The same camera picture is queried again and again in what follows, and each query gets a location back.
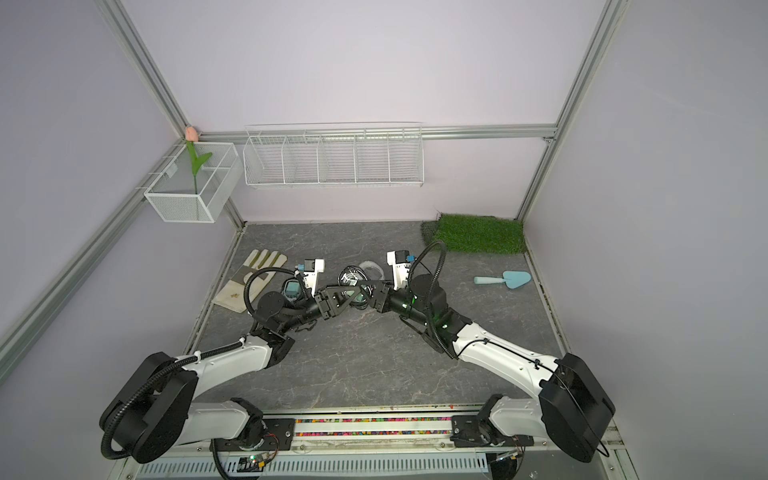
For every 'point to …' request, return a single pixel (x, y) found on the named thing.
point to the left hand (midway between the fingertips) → (361, 293)
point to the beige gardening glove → (232, 296)
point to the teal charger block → (292, 288)
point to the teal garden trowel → (513, 279)
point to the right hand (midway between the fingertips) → (358, 283)
